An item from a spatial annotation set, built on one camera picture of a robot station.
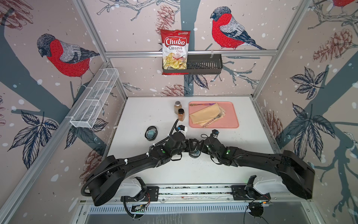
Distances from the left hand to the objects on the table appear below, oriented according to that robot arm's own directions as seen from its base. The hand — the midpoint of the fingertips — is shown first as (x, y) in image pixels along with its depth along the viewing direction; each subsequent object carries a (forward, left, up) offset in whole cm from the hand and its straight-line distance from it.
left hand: (198, 141), depth 79 cm
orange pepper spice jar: (+24, +10, -7) cm, 27 cm away
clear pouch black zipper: (+16, +32, -12) cm, 38 cm away
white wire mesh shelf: (+8, +60, +17) cm, 63 cm away
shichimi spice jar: (+31, +14, -6) cm, 35 cm away
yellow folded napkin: (+29, -11, -13) cm, 34 cm away
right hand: (+1, -1, -8) cm, 8 cm away
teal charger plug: (+11, +32, -12) cm, 36 cm away
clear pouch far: (-4, +3, +1) cm, 5 cm away
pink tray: (+29, -15, -13) cm, 35 cm away
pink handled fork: (+28, -19, -14) cm, 36 cm away
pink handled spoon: (+39, -2, -13) cm, 42 cm away
